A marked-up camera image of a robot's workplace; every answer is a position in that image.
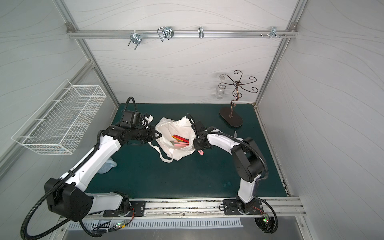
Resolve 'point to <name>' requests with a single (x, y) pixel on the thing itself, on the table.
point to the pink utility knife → (201, 152)
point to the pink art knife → (178, 145)
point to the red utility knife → (182, 139)
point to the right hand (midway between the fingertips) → (200, 144)
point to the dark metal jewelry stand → (231, 116)
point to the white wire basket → (59, 125)
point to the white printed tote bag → (182, 127)
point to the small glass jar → (220, 92)
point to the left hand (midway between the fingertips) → (162, 135)
